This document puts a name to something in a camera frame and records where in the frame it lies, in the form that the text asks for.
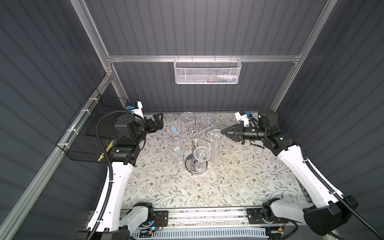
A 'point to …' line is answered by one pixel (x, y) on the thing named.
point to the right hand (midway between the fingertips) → (223, 134)
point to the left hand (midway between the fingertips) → (154, 115)
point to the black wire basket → (80, 140)
